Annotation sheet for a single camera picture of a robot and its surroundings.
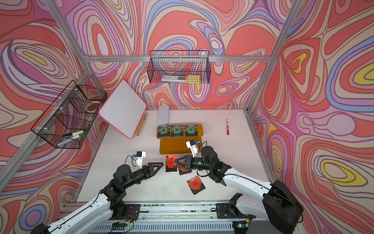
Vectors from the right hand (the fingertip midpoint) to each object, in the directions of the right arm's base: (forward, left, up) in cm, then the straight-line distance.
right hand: (176, 165), depth 73 cm
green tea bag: (+23, 0, -1) cm, 23 cm away
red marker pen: (+35, -37, -16) cm, 53 cm away
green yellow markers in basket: (+13, +49, +12) cm, 52 cm away
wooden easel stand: (+30, +29, -11) cm, 44 cm away
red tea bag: (+3, +3, 0) cm, 4 cm away
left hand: (0, +7, -1) cm, 8 cm away
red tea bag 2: (+4, -2, -14) cm, 15 cm away
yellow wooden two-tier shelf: (+18, +3, -2) cm, 19 cm away
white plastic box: (+49, +13, -14) cm, 53 cm away
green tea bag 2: (+23, +9, -1) cm, 25 cm away
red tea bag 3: (-5, -10, -16) cm, 20 cm away
